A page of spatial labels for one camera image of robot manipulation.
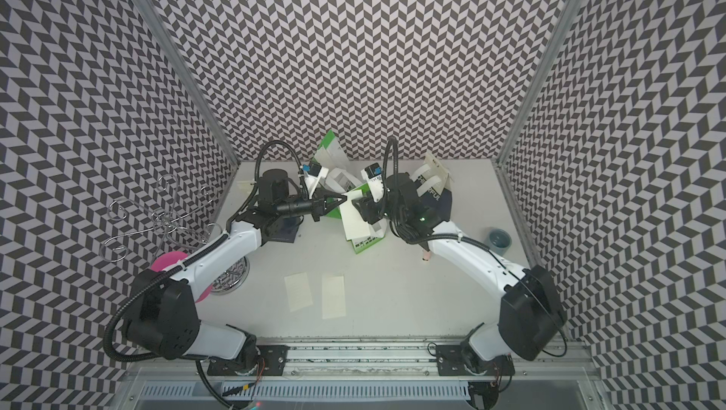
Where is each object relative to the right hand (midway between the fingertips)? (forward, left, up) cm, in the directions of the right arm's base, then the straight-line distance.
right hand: (363, 201), depth 79 cm
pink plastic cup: (-20, +40, +8) cm, 46 cm away
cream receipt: (-17, +21, -24) cm, 36 cm away
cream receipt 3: (-5, +2, -3) cm, 6 cm away
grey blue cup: (-3, -43, -18) cm, 47 cm away
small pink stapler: (-7, -19, -20) cm, 29 cm away
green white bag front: (+10, +8, +2) cm, 13 cm away
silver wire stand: (-3, +61, -8) cm, 62 cm away
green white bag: (-6, -4, -5) cm, 9 cm away
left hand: (-1, +5, +2) cm, 5 cm away
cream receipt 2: (-19, +10, -23) cm, 31 cm away
